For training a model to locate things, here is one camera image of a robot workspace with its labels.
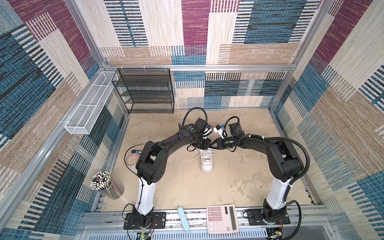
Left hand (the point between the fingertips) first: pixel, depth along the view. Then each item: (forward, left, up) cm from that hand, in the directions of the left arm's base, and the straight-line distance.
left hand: (209, 145), depth 92 cm
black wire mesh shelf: (+42, +44, +9) cm, 61 cm away
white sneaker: (-11, +2, +2) cm, 11 cm away
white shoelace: (-5, +4, -3) cm, 6 cm away
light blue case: (-37, +15, -5) cm, 40 cm away
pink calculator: (-38, -4, -5) cm, 38 cm away
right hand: (-1, -1, -1) cm, 2 cm away
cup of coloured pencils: (-24, +50, +9) cm, 56 cm away
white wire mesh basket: (+13, +77, +9) cm, 78 cm away
